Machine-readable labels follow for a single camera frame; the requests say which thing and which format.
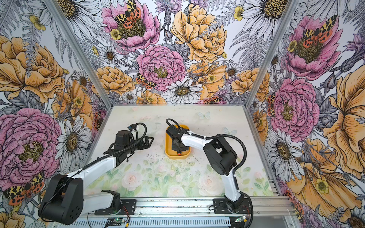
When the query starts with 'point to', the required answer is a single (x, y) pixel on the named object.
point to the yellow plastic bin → (170, 154)
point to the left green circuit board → (114, 221)
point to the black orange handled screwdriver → (179, 154)
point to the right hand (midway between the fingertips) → (179, 150)
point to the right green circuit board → (240, 219)
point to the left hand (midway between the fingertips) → (147, 143)
